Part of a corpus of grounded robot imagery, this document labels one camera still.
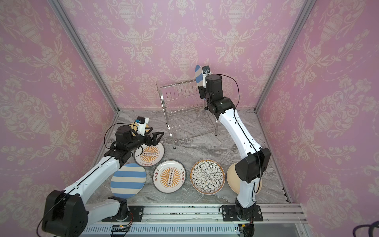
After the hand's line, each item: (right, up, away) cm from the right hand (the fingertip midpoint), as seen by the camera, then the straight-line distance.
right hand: (208, 81), depth 77 cm
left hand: (-27, -26, +3) cm, 38 cm away
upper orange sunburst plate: (-37, -43, +18) cm, 59 cm away
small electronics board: (-45, -74, -3) cm, 87 cm away
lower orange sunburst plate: (-22, -53, +10) cm, 58 cm away
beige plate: (+15, -54, +5) cm, 56 cm away
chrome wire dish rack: (-16, -7, +47) cm, 50 cm away
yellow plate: (-36, -24, -8) cm, 44 cm away
